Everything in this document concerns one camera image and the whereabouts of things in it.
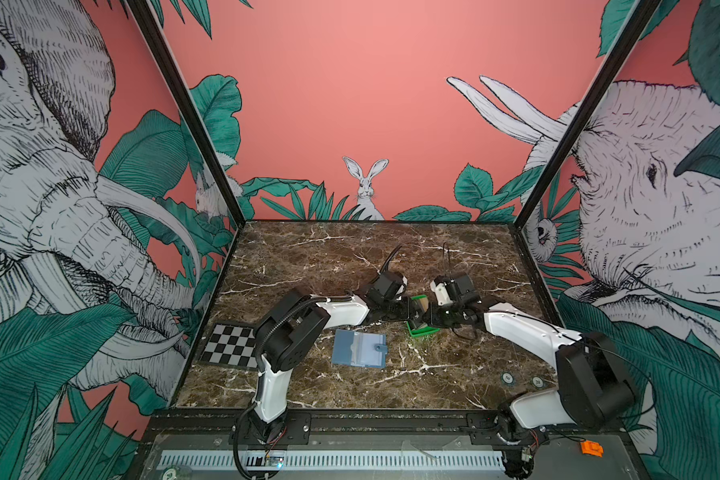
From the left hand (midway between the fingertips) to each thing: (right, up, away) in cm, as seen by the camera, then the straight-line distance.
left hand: (421, 309), depth 89 cm
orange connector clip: (+38, -29, -19) cm, 51 cm away
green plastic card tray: (-1, -5, +1) cm, 5 cm away
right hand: (0, -1, -2) cm, 2 cm away
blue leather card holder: (-19, -11, -2) cm, 22 cm away
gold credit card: (+2, +2, +2) cm, 3 cm away
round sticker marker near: (+23, -18, -7) cm, 30 cm away
